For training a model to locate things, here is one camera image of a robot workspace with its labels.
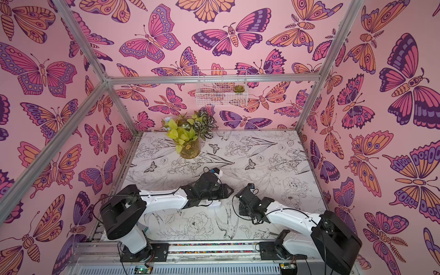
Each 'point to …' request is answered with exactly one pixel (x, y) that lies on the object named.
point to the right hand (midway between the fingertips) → (243, 206)
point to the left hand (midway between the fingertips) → (235, 191)
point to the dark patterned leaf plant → (204, 125)
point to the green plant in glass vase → (180, 130)
